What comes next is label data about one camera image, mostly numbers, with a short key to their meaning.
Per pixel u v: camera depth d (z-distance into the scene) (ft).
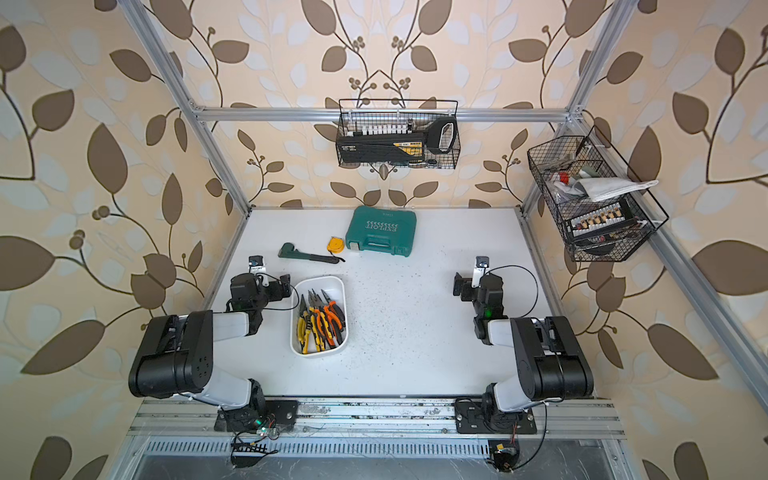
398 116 2.98
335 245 3.55
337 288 3.08
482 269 2.62
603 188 2.05
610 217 2.16
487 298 2.35
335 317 2.84
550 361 1.50
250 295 2.46
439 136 2.84
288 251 3.51
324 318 2.84
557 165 2.88
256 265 2.71
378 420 2.47
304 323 2.77
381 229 3.55
